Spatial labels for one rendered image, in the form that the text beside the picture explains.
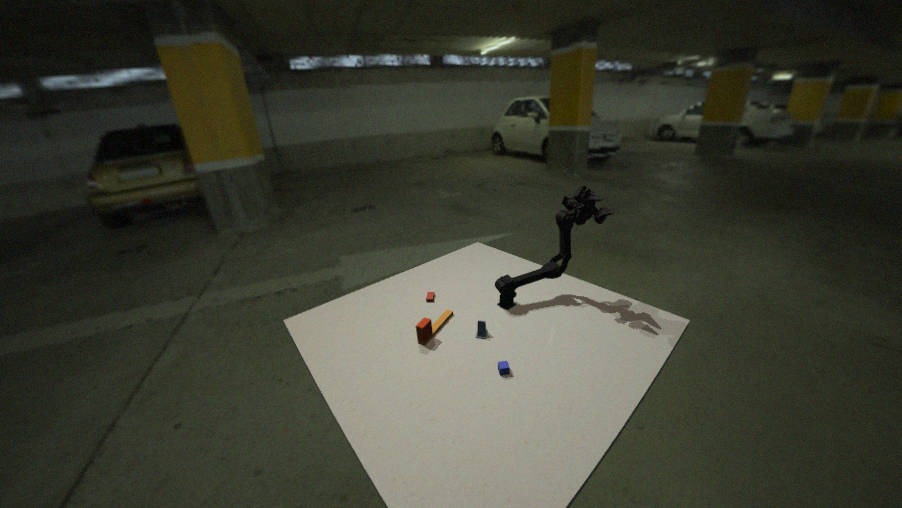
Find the brown bar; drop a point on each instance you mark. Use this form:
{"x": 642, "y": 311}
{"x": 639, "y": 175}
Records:
{"x": 425, "y": 330}

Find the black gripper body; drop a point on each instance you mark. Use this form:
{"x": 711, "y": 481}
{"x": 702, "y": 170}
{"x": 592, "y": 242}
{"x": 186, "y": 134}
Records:
{"x": 588, "y": 207}

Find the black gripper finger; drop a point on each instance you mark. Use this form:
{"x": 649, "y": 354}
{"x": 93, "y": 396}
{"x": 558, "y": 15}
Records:
{"x": 590, "y": 196}
{"x": 605, "y": 212}

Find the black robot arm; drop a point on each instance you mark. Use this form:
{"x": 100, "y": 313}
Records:
{"x": 551, "y": 270}

